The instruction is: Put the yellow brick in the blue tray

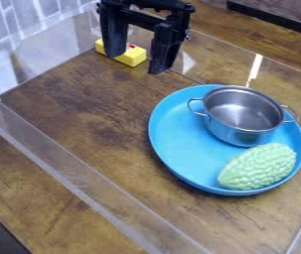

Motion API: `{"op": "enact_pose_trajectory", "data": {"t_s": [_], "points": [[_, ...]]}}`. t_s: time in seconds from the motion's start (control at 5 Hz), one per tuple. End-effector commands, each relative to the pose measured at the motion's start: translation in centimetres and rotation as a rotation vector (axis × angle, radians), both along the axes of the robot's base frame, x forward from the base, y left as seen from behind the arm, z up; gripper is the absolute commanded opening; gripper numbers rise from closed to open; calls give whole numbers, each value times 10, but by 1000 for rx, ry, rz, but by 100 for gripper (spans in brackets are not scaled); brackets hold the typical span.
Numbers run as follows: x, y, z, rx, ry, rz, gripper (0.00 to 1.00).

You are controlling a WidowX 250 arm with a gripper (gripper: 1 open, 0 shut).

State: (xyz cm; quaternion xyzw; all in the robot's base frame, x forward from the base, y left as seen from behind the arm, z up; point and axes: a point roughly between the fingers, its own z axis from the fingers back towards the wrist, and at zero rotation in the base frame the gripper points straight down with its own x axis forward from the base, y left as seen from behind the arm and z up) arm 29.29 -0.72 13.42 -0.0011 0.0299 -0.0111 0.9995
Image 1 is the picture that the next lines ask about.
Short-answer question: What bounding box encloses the clear acrylic enclosure wall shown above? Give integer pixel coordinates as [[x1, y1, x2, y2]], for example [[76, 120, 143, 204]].
[[0, 0, 301, 254]]

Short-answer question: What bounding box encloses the yellow toy brick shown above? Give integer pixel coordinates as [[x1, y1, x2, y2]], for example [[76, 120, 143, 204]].
[[94, 38, 149, 68]]

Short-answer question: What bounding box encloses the small steel pot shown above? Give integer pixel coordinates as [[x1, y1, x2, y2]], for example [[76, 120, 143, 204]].
[[187, 85, 299, 147]]

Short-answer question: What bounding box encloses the green bitter gourd toy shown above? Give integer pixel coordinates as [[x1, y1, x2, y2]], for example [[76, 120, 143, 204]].
[[218, 143, 297, 191]]

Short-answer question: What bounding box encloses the dark baseboard strip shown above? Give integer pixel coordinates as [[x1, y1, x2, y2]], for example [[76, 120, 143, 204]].
[[226, 0, 301, 33]]

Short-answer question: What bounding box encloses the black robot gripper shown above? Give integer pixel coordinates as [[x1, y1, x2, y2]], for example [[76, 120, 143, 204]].
[[96, 0, 195, 74]]

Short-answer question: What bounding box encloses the blue round tray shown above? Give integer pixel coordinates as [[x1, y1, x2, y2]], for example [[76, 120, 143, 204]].
[[149, 84, 301, 196]]

